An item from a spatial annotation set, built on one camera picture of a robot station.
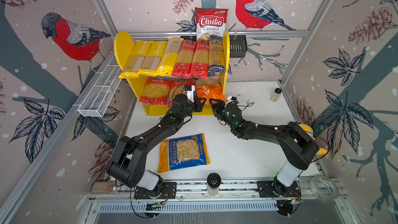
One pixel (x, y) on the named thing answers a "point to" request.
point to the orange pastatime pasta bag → (208, 92)
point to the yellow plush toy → (306, 127)
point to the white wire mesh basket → (95, 101)
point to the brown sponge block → (102, 187)
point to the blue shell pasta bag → (182, 152)
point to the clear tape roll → (325, 187)
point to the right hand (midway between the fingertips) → (208, 100)
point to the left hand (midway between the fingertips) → (209, 96)
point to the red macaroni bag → (156, 91)
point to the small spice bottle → (275, 96)
